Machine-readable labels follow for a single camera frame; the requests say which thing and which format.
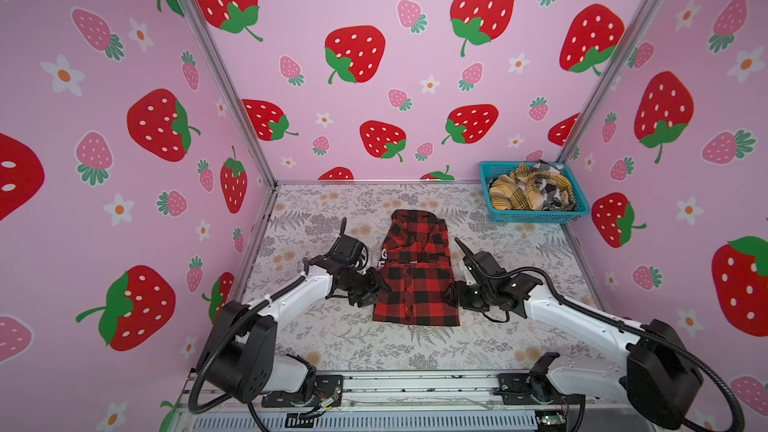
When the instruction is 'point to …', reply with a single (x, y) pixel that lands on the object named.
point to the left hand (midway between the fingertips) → (388, 292)
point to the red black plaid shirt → (416, 256)
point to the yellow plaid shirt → (538, 186)
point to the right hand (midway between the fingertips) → (446, 299)
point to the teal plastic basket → (492, 169)
